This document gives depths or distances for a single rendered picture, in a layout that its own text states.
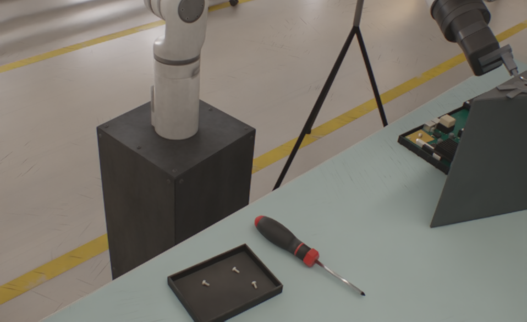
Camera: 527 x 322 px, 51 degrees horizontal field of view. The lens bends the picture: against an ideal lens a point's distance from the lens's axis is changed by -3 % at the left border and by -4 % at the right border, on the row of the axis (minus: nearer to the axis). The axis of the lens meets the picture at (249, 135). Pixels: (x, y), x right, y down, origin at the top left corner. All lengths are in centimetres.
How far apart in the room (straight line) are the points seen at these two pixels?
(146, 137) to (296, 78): 212
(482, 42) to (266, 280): 44
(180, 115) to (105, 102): 182
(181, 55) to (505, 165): 59
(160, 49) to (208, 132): 22
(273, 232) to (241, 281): 8
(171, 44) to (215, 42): 252
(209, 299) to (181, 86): 54
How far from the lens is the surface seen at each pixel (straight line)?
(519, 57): 144
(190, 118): 115
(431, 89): 340
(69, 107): 292
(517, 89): 76
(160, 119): 115
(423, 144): 95
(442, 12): 88
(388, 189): 86
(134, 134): 119
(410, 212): 83
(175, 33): 104
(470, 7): 87
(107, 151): 122
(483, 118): 73
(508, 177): 84
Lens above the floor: 152
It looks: 34 degrees down
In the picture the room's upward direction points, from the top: 5 degrees clockwise
